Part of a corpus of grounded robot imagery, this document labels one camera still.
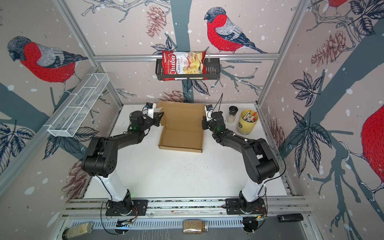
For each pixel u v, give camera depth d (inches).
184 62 34.5
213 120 28.6
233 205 28.8
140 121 30.1
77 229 25.4
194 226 25.5
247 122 36.8
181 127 40.7
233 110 39.8
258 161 18.7
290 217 27.2
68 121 28.1
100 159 19.5
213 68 37.4
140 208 28.8
